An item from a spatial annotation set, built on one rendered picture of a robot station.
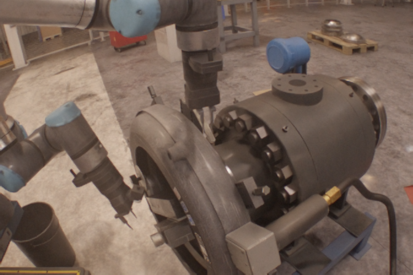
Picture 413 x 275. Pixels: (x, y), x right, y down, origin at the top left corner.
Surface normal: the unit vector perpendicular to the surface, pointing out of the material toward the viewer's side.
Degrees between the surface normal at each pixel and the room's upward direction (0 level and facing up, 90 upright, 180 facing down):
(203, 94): 91
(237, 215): 55
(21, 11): 120
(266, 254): 67
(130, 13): 91
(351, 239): 0
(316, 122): 35
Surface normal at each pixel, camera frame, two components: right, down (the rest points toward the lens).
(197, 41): 0.02, 0.53
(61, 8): 0.69, 0.49
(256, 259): 0.44, 0.00
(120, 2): -0.59, 0.46
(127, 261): -0.11, -0.87
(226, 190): 0.27, -0.37
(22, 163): 0.85, -0.30
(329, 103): 0.13, -0.64
